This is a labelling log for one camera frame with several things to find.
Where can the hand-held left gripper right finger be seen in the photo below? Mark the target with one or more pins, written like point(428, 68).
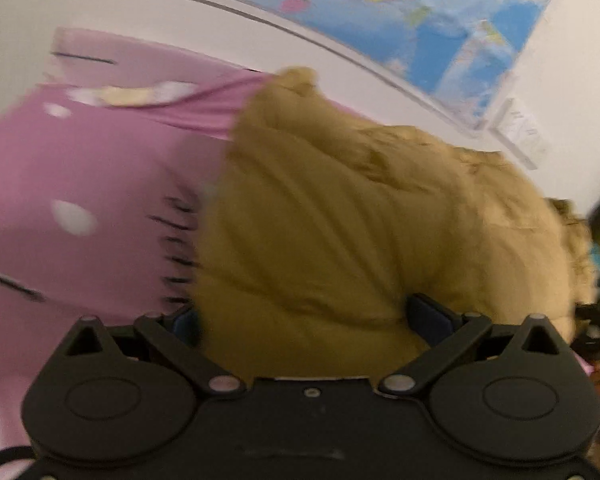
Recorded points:
point(427, 317)

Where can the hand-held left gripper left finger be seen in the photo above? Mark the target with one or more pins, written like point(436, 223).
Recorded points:
point(185, 325)

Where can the tan puffer jacket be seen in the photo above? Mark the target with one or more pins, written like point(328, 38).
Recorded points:
point(360, 240)

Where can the pink floral bedsheet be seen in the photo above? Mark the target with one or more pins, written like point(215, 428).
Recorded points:
point(90, 185)

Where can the light pink pillow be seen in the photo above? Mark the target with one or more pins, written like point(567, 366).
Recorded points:
point(145, 72)

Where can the colourful wall map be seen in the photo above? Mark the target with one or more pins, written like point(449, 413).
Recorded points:
point(430, 15)

